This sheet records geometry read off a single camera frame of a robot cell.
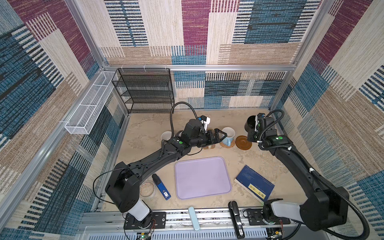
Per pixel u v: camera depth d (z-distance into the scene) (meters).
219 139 0.66
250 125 0.82
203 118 0.73
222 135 0.69
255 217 0.73
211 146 0.92
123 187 0.42
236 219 0.70
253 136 0.74
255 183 0.85
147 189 0.84
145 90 1.11
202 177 0.92
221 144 1.01
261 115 0.73
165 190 0.79
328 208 0.40
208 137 0.68
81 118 0.71
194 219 0.71
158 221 0.73
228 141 0.91
